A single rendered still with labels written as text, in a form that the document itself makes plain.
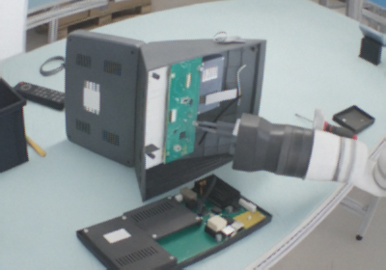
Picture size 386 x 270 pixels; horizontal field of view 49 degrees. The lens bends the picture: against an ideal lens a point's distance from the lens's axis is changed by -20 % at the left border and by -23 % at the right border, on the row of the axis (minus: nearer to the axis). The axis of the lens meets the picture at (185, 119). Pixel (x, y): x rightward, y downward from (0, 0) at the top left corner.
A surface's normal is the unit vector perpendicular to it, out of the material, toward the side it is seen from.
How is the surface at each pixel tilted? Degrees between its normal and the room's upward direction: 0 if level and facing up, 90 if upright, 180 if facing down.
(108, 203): 0
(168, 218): 0
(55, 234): 0
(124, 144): 90
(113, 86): 90
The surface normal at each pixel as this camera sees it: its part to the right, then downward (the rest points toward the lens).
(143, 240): 0.07, -0.87
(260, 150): -0.19, 0.46
